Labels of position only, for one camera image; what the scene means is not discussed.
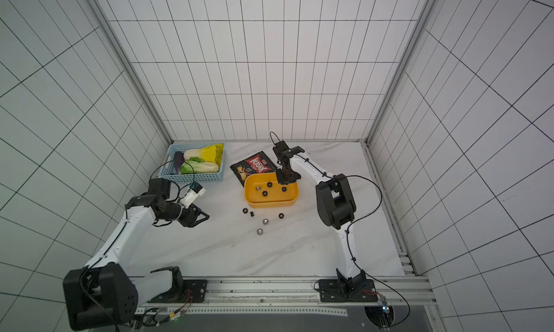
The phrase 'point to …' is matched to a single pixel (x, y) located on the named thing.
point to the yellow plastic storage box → (263, 190)
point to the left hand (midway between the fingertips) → (199, 216)
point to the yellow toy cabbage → (210, 153)
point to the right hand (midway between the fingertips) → (279, 180)
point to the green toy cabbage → (198, 166)
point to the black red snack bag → (257, 164)
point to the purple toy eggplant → (179, 159)
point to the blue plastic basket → (169, 171)
